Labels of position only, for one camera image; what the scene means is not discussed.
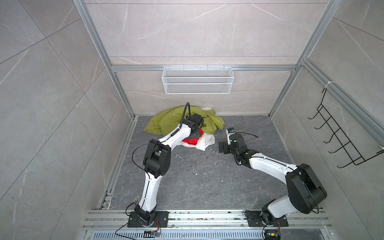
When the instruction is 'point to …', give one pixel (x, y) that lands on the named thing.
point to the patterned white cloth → (206, 109)
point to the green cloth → (165, 123)
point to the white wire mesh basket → (198, 80)
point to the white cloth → (207, 140)
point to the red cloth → (194, 141)
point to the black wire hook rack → (340, 136)
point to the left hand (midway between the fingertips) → (192, 131)
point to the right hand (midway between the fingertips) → (225, 140)
